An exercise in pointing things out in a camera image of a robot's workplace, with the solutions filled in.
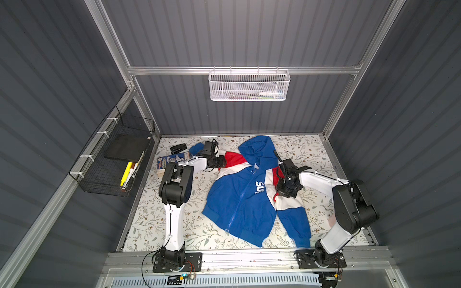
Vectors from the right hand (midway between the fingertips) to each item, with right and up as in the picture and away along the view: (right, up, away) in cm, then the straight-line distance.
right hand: (281, 192), depth 93 cm
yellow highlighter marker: (-68, +13, -22) cm, 73 cm away
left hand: (-29, +15, +11) cm, 35 cm away
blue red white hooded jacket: (-22, -3, -1) cm, 22 cm away
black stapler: (-60, +24, +18) cm, 67 cm away
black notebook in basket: (-71, +23, -16) cm, 77 cm away
